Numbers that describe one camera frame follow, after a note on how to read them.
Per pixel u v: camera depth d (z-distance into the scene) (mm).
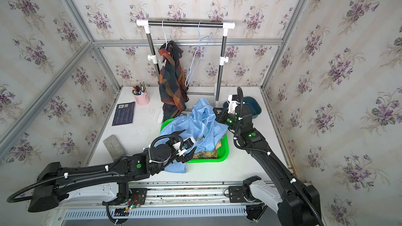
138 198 720
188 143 555
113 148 859
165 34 948
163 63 677
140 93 1021
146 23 671
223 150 833
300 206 378
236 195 732
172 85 764
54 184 408
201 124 732
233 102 687
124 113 1041
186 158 635
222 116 661
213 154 833
